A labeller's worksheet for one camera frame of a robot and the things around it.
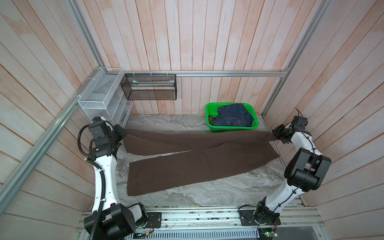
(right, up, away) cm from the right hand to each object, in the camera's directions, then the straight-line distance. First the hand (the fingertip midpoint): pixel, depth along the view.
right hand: (274, 129), depth 93 cm
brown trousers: (-74, -20, +3) cm, 77 cm away
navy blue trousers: (-20, +12, +21) cm, 31 cm away
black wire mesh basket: (-82, +30, +10) cm, 88 cm away
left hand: (-89, 0, -17) cm, 90 cm away
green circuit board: (-17, -51, -22) cm, 58 cm away
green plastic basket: (-36, +16, +23) cm, 46 cm away
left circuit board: (-79, -51, -23) cm, 97 cm away
